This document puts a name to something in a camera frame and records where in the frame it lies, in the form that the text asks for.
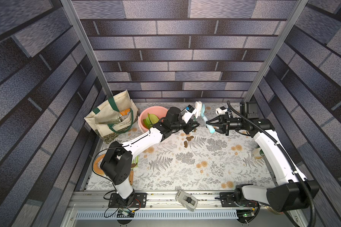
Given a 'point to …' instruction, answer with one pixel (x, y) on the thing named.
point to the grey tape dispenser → (188, 200)
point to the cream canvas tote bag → (116, 116)
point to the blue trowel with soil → (208, 126)
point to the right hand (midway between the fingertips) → (205, 125)
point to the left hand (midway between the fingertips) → (198, 123)
